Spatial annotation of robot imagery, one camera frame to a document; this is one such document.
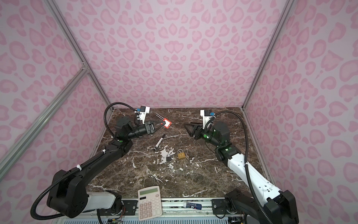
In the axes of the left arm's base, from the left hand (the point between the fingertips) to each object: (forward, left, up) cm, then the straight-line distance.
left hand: (165, 122), depth 69 cm
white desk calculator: (-31, +10, -30) cm, 44 cm away
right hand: (-1, -11, 0) cm, 11 cm away
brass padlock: (-4, -7, -31) cm, 32 cm away
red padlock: (+1, -1, -1) cm, 2 cm away
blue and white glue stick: (-32, -13, -30) cm, 46 cm away
